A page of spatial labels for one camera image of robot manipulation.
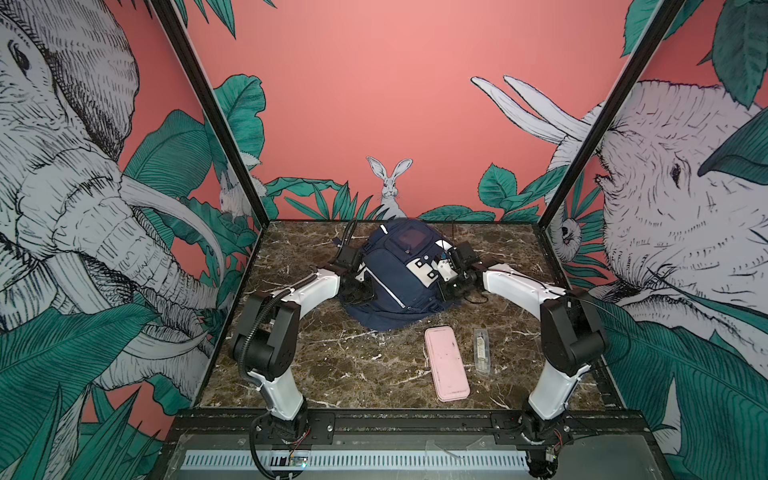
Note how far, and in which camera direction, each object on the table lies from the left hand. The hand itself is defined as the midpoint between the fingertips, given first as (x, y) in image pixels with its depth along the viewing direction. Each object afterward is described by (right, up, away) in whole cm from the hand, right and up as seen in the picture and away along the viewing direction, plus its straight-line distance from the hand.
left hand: (378, 292), depth 91 cm
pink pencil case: (+20, -21, -9) cm, 30 cm away
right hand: (+18, 0, 0) cm, 18 cm away
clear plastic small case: (+31, -15, -4) cm, 35 cm away
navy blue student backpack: (+9, +10, +10) cm, 16 cm away
